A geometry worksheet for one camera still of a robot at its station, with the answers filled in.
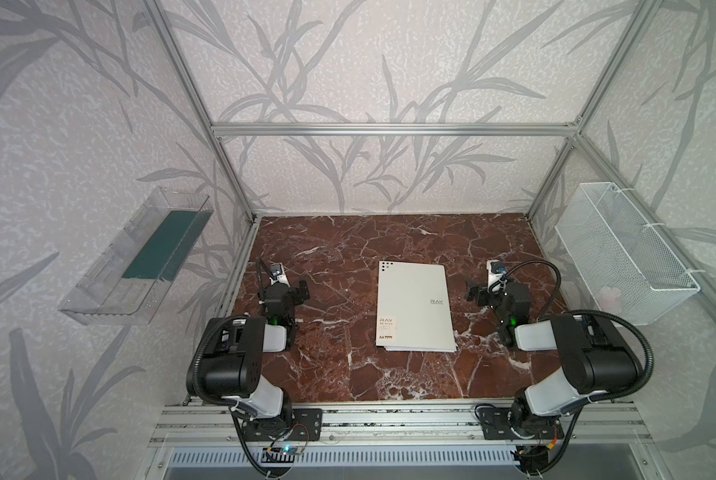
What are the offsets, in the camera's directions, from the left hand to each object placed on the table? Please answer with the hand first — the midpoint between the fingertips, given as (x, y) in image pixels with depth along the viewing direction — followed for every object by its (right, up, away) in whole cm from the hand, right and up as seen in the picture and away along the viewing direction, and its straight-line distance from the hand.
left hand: (290, 269), depth 94 cm
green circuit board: (+4, -43, -22) cm, 48 cm away
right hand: (+62, 0, +1) cm, 62 cm away
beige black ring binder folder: (+40, -14, +4) cm, 42 cm away
